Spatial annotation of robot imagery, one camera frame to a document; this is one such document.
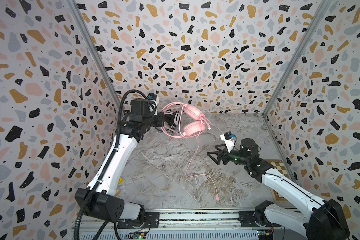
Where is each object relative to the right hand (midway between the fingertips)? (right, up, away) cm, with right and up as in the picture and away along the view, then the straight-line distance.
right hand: (210, 148), depth 75 cm
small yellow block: (-50, -20, +11) cm, 55 cm away
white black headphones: (-23, +17, +35) cm, 45 cm away
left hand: (-23, +18, -2) cm, 29 cm away
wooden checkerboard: (+45, -13, +17) cm, 49 cm away
